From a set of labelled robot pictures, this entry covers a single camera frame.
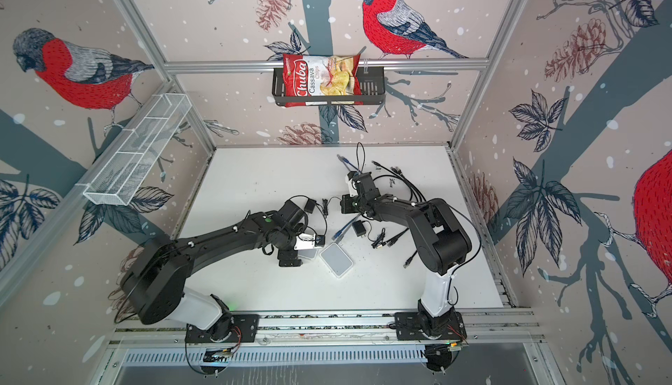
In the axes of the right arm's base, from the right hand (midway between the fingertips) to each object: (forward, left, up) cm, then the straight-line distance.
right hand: (338, 206), depth 96 cm
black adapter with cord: (+1, +11, 0) cm, 11 cm away
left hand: (-16, +12, +1) cm, 20 cm away
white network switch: (-20, +8, +11) cm, 24 cm away
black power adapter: (-7, -8, -3) cm, 11 cm away
